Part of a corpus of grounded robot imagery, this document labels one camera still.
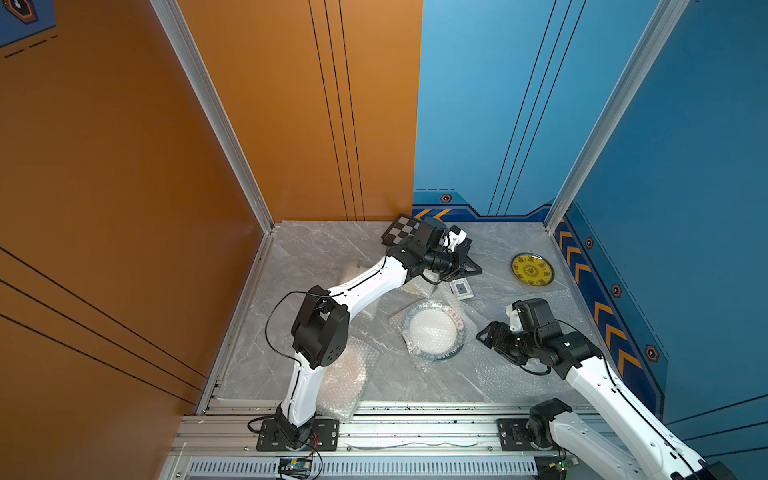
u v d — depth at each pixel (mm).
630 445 412
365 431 757
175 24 709
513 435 725
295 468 716
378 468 696
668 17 698
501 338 682
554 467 698
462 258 714
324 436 738
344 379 808
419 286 963
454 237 787
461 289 994
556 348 540
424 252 683
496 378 827
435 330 892
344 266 1062
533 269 1056
